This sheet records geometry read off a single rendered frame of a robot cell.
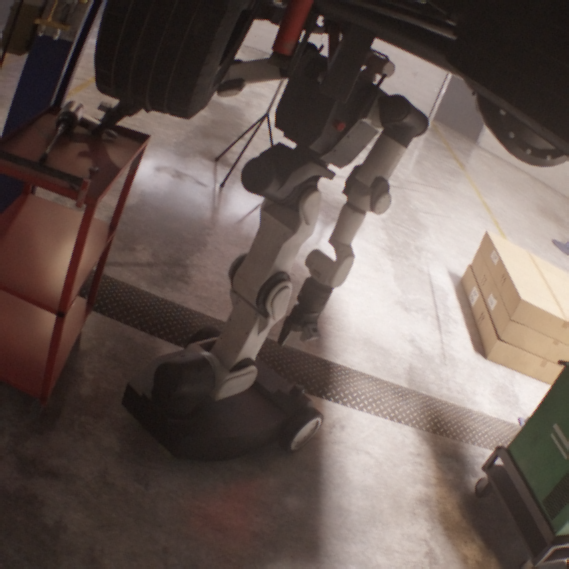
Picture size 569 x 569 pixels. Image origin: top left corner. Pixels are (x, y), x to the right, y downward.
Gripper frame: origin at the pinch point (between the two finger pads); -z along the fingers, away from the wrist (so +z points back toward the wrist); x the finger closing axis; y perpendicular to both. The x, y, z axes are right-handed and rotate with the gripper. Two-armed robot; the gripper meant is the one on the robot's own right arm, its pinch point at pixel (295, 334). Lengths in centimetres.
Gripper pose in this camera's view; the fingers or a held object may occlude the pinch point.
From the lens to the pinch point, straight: 234.7
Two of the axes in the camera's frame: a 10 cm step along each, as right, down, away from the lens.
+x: 6.5, -0.4, 7.6
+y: -6.5, -5.4, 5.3
